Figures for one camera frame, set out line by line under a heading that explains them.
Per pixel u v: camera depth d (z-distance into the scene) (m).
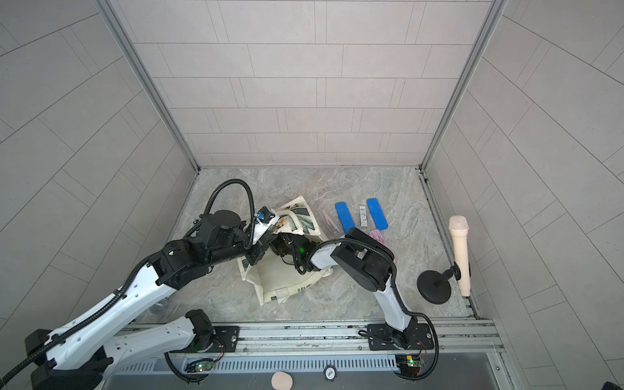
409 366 0.68
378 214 1.00
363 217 0.97
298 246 0.71
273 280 0.74
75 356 0.37
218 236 0.46
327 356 0.69
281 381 0.64
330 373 0.66
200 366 0.66
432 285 0.80
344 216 0.99
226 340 0.71
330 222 0.97
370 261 0.52
